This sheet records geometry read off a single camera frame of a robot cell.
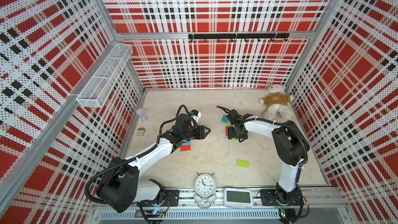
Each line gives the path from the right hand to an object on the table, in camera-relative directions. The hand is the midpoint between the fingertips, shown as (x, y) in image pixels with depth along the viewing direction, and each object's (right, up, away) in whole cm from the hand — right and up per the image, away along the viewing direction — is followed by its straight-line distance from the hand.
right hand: (237, 135), depth 95 cm
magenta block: (-6, +4, +4) cm, 8 cm away
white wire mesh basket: (-85, +28, -3) cm, 90 cm away
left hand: (-18, +6, -12) cm, 22 cm away
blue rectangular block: (-29, +1, -21) cm, 36 cm away
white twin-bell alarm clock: (-20, -21, -21) cm, 36 cm away
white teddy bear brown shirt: (+29, +21, +9) cm, 37 cm away
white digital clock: (-5, -24, -24) cm, 34 cm away
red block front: (-31, -6, -6) cm, 32 cm away
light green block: (+1, -13, -10) cm, 17 cm away
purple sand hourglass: (-61, +10, +7) cm, 63 cm away
